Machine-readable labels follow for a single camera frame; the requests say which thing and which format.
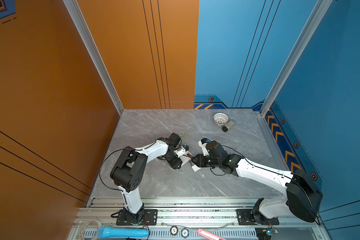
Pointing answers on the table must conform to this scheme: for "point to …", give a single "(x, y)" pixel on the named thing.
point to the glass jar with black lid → (229, 126)
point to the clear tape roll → (99, 223)
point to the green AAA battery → (182, 135)
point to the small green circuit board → (264, 233)
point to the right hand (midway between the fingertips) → (191, 161)
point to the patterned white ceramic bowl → (221, 118)
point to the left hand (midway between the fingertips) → (176, 162)
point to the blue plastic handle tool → (106, 232)
